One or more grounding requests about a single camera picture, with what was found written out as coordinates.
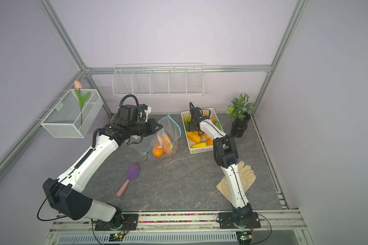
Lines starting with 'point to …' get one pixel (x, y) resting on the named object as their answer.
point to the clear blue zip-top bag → (165, 143)
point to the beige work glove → (247, 176)
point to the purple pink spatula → (131, 173)
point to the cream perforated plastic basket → (197, 150)
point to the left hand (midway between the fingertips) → (163, 127)
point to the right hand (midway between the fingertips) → (195, 125)
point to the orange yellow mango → (194, 137)
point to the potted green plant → (241, 111)
